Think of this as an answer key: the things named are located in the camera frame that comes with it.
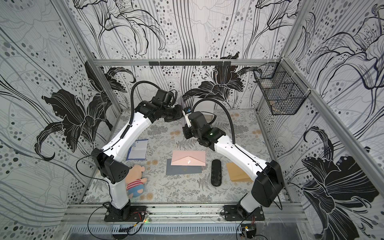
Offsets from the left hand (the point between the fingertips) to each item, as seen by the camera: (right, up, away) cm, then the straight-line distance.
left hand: (183, 116), depth 79 cm
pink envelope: (+2, -25, +11) cm, 28 cm away
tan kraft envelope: (+30, -33, +4) cm, 45 cm away
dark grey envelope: (-4, -32, +9) cm, 33 cm away
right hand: (+3, -4, 0) cm, 5 cm away
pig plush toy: (-25, -35, -3) cm, 43 cm away
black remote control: (+19, -32, +5) cm, 37 cm away
